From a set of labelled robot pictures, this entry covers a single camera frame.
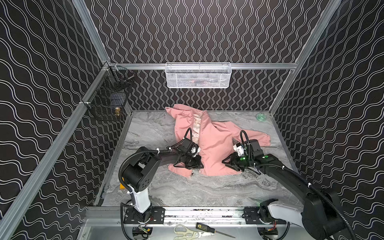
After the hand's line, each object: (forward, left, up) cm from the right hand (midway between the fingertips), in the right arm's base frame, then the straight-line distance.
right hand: (224, 163), depth 82 cm
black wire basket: (+40, +72, +18) cm, 85 cm away
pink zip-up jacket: (+20, +3, -7) cm, 22 cm away
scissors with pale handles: (-31, +21, -8) cm, 39 cm away
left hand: (-1, +8, -6) cm, 10 cm away
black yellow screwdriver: (-29, +9, -8) cm, 32 cm away
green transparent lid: (+44, -34, -9) cm, 56 cm away
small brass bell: (+18, +57, +23) cm, 64 cm away
